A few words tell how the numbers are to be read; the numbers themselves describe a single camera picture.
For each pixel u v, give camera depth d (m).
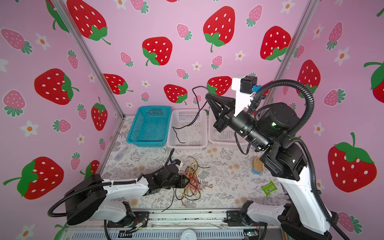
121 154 0.98
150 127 1.14
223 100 0.38
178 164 0.79
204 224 0.73
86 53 0.84
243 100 0.33
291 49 0.83
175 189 0.79
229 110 0.36
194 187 0.83
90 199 0.42
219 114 0.38
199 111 0.46
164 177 0.66
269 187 0.83
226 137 1.07
